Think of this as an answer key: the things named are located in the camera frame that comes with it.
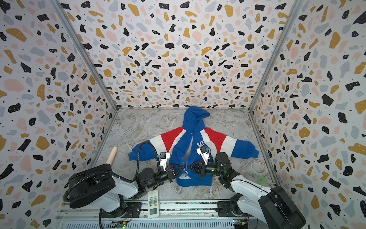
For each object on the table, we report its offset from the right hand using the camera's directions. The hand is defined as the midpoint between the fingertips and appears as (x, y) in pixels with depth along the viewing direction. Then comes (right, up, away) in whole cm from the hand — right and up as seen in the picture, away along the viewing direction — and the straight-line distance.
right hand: (187, 166), depth 74 cm
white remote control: (-18, -20, 0) cm, 27 cm away
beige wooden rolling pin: (-49, +1, +18) cm, 52 cm away
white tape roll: (+44, -5, +16) cm, 47 cm away
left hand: (-1, 0, -2) cm, 2 cm away
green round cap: (+44, -11, +11) cm, 47 cm away
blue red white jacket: (+2, +5, +21) cm, 22 cm away
